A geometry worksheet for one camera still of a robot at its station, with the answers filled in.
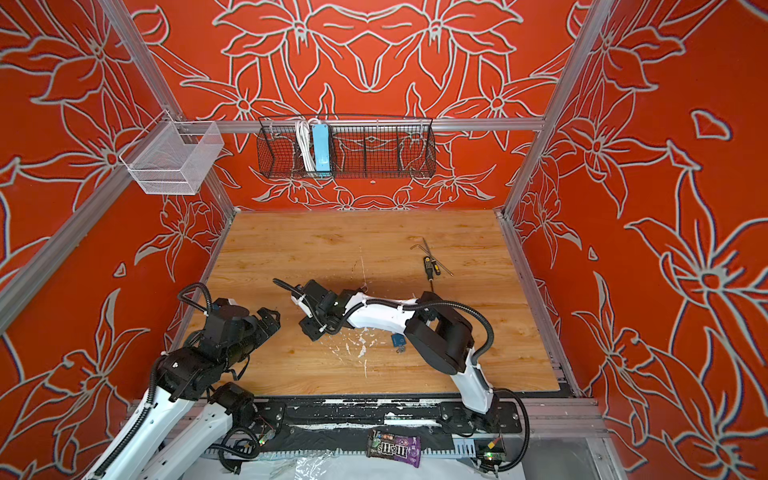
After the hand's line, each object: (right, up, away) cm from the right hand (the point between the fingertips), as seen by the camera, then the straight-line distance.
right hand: (303, 326), depth 84 cm
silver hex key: (+37, +22, +23) cm, 49 cm away
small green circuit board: (+49, -26, -16) cm, 58 cm away
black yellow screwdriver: (+40, +16, +17) cm, 46 cm away
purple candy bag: (+23, -23, -16) cm, 36 cm away
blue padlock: (+28, -5, +1) cm, 28 cm away
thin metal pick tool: (+46, +13, +17) cm, 51 cm away
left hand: (-6, +4, -9) cm, 11 cm away
